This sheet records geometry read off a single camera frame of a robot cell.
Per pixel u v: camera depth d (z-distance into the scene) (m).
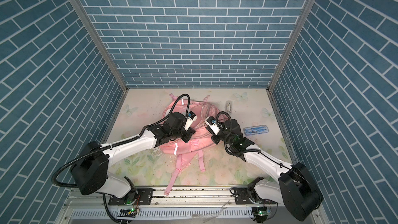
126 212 0.72
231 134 0.63
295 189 0.41
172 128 0.64
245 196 0.74
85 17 0.82
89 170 0.42
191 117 0.74
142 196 0.74
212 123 0.69
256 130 0.97
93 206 0.72
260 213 0.70
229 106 1.08
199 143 0.84
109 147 0.46
